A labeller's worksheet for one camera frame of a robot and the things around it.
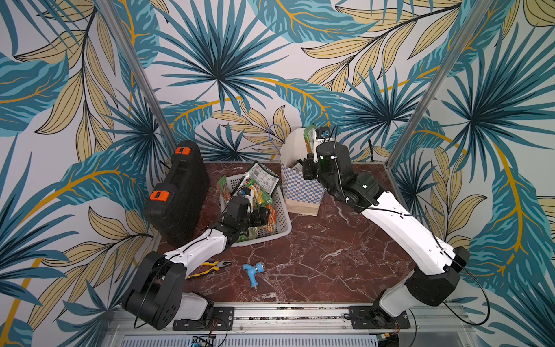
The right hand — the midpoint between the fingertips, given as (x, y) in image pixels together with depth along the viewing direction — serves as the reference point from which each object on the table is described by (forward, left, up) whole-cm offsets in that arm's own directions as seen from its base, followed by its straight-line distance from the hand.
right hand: (311, 153), depth 68 cm
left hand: (-4, +17, -29) cm, 33 cm away
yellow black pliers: (-21, +35, -38) cm, 56 cm away
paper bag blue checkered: (+2, 0, -27) cm, 27 cm away
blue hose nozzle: (-23, +18, -37) cm, 47 cm away
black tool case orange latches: (-6, +47, -19) cm, 51 cm away
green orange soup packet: (+11, +35, -29) cm, 47 cm away
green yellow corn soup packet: (+6, +18, -31) cm, 36 cm away
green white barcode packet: (+12, +15, -25) cm, 32 cm away
